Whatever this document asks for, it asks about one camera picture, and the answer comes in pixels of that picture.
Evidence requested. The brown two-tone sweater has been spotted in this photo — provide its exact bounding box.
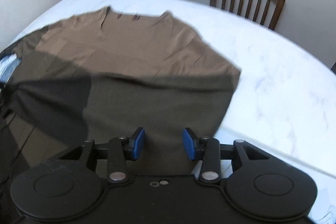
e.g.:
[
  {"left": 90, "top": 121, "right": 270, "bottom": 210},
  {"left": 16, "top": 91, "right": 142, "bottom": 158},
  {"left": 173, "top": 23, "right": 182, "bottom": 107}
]
[{"left": 1, "top": 7, "right": 240, "bottom": 180}]

